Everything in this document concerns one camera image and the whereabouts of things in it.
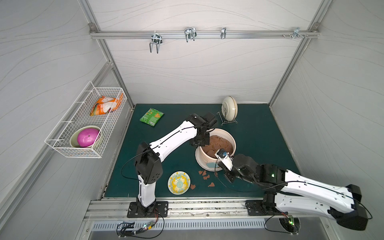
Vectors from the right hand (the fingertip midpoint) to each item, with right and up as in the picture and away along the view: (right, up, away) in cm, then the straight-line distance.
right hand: (220, 161), depth 71 cm
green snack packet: (-45, +22, +39) cm, 63 cm away
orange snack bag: (-56, +27, +1) cm, 62 cm away
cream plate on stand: (+11, +27, +27) cm, 40 cm away
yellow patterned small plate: (-21, -15, +10) cm, 28 cm away
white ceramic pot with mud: (+2, +8, +19) cm, 21 cm away
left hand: (-7, +6, +9) cm, 13 cm away
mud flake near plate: (-14, -16, +9) cm, 23 cm away
